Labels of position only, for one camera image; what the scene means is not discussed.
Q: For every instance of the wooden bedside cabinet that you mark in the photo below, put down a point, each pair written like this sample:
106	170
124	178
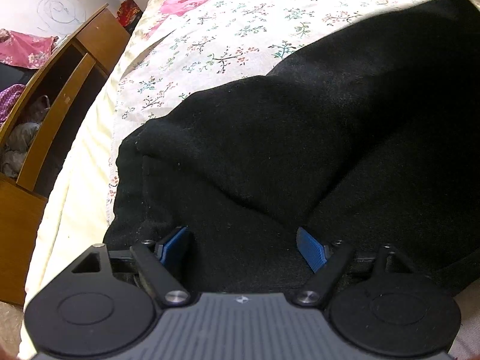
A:
71	79

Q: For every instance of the grey clothes in cabinet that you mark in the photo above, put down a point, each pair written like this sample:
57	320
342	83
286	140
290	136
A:
21	137

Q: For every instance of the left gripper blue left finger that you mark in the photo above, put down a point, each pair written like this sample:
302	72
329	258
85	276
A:
165	247

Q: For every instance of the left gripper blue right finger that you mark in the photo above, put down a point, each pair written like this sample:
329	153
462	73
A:
314	253

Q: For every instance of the purple knitted cloth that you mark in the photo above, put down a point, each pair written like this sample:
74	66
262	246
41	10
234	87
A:
8	98

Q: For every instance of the floral bed sheet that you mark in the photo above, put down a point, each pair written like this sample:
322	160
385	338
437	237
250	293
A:
212	45

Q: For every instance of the pink floral cloth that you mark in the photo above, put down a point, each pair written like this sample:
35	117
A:
24	50

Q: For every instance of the black pants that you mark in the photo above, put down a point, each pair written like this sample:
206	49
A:
369	136

